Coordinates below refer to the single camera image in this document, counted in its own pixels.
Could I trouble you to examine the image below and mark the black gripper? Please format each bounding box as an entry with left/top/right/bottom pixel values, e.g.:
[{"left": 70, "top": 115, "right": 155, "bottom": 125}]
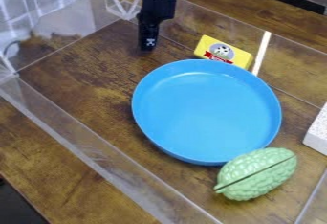
[{"left": 136, "top": 0, "right": 176, "bottom": 51}]

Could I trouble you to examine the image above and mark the blue round tray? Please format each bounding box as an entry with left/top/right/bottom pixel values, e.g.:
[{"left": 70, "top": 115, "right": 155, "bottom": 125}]
[{"left": 132, "top": 59, "right": 283, "bottom": 166}]

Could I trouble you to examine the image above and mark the white speckled sponge block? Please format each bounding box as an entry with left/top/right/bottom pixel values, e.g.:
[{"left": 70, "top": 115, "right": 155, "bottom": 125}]
[{"left": 303, "top": 102, "right": 327, "bottom": 156}]

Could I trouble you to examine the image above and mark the white patterned cloth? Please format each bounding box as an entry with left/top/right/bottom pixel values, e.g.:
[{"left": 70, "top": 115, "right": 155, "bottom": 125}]
[{"left": 0, "top": 0, "right": 130, "bottom": 44}]

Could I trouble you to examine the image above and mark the clear acrylic enclosure wall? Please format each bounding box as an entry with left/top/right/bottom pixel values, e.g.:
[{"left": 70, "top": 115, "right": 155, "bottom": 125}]
[{"left": 0, "top": 0, "right": 327, "bottom": 224}]

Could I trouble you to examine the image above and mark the green bitter gourd toy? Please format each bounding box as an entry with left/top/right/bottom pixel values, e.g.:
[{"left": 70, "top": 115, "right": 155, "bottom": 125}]
[{"left": 214, "top": 147, "right": 298, "bottom": 201}]

